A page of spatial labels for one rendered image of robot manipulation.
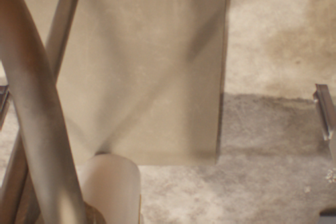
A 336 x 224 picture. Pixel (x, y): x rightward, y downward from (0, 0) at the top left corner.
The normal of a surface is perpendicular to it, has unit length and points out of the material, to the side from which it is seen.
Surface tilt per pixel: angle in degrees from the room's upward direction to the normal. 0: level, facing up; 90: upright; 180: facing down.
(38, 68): 66
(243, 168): 0
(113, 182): 90
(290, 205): 0
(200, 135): 0
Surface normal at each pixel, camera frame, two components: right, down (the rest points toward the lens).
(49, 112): 0.63, -0.07
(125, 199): 0.62, -0.58
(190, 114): -0.01, 0.67
